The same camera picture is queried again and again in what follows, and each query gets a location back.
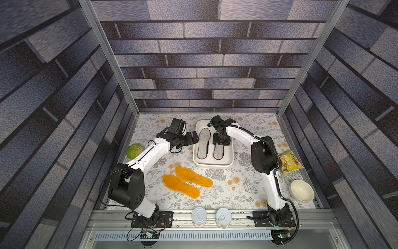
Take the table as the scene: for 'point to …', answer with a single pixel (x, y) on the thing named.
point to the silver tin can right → (223, 217)
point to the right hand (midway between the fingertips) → (218, 142)
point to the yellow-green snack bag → (289, 162)
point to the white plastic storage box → (227, 160)
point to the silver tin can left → (199, 216)
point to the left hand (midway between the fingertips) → (193, 138)
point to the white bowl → (301, 191)
